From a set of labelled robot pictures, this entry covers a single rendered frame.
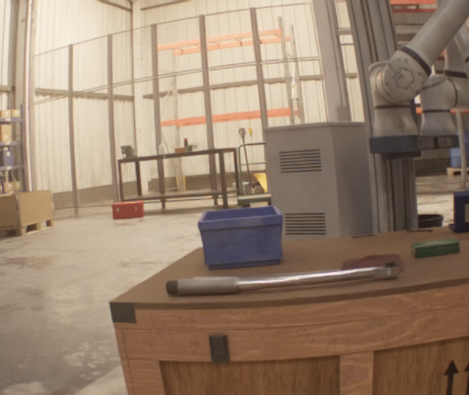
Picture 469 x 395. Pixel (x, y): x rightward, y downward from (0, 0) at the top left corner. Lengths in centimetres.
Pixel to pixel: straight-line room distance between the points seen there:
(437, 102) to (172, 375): 184
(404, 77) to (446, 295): 109
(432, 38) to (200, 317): 139
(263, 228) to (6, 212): 683
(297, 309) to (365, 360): 18
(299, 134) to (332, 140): 16
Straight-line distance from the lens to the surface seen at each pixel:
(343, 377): 125
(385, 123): 232
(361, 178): 267
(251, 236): 157
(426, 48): 222
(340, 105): 995
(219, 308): 123
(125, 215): 945
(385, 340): 123
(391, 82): 214
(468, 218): 182
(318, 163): 254
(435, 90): 276
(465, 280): 122
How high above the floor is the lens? 73
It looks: 3 degrees down
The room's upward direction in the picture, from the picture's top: 5 degrees counter-clockwise
